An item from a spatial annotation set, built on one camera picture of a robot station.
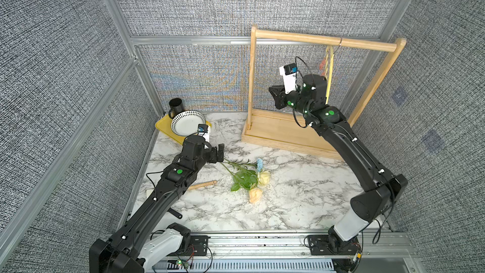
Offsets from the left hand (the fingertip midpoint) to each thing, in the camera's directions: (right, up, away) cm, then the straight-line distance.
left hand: (216, 142), depth 77 cm
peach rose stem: (+16, -23, +6) cm, 29 cm away
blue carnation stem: (+19, -11, +15) cm, 27 cm away
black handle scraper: (-18, -31, +4) cm, 36 cm away
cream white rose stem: (+14, -18, +13) cm, 26 cm away
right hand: (+22, +23, -8) cm, 33 cm away
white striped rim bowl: (-23, +9, +38) cm, 46 cm away
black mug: (-29, +19, +36) cm, 50 cm away
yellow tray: (-36, +8, +35) cm, 51 cm away
